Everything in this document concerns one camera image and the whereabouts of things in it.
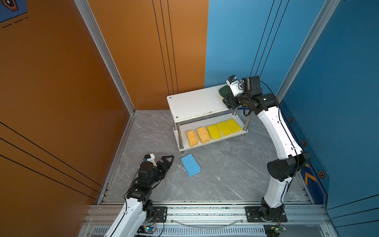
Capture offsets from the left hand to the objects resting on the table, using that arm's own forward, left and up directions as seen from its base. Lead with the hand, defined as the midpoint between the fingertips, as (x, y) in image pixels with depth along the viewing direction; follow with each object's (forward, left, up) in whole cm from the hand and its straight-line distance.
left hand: (172, 160), depth 81 cm
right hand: (+25, -31, +25) cm, 47 cm away
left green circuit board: (-31, +10, -12) cm, 34 cm away
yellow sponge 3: (+26, -40, -3) cm, 48 cm away
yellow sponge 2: (+25, -33, -3) cm, 41 cm away
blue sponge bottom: (+1, -10, -8) cm, 13 cm away
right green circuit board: (-30, -52, -9) cm, 61 cm away
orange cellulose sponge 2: (+18, -18, -1) cm, 25 cm away
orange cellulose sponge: (+14, -11, -1) cm, 18 cm away
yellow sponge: (+22, -25, -3) cm, 34 cm away
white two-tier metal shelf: (+34, -17, -3) cm, 38 cm away
